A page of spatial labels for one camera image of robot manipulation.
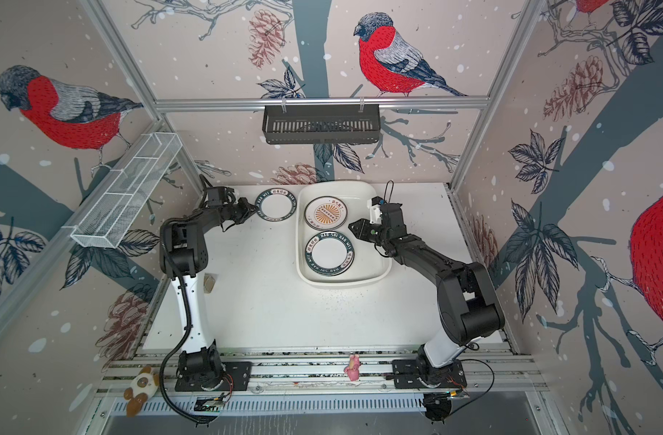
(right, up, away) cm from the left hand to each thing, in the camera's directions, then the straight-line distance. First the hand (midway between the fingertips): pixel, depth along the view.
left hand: (262, 201), depth 110 cm
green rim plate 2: (+28, -20, -12) cm, 37 cm away
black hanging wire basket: (+25, +31, -3) cm, 40 cm away
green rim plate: (+5, -2, +4) cm, 7 cm away
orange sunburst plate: (+26, -5, 0) cm, 27 cm away
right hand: (+37, -8, -20) cm, 43 cm away
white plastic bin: (+44, -24, -14) cm, 52 cm away
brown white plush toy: (-20, -51, -40) cm, 68 cm away
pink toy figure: (+36, -47, -38) cm, 70 cm away
